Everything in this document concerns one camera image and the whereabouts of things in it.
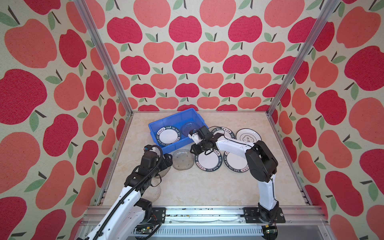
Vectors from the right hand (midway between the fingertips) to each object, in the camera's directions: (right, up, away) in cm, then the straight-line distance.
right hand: (195, 149), depth 94 cm
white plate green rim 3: (-19, +8, +11) cm, 23 cm away
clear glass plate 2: (-8, -7, +1) cm, 11 cm away
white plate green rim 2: (+9, -9, -1) cm, 13 cm away
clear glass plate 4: (-24, -23, -12) cm, 36 cm away
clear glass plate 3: (-16, -8, -22) cm, 28 cm away
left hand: (-14, -4, -13) cm, 20 cm away
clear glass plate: (-5, +14, +17) cm, 23 cm away
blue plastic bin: (-14, +19, +17) cm, 29 cm away
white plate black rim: (+39, +8, +13) cm, 42 cm away
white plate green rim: (+24, +10, +14) cm, 29 cm away
